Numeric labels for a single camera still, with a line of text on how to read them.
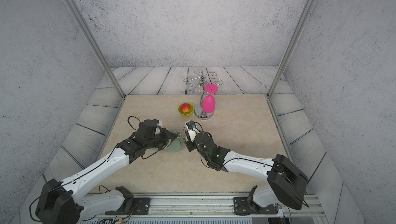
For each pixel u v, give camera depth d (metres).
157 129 0.64
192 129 0.65
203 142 0.56
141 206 0.73
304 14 0.80
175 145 0.81
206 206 0.74
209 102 0.90
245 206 0.73
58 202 0.39
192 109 1.08
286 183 0.42
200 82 0.91
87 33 0.87
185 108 1.06
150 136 0.63
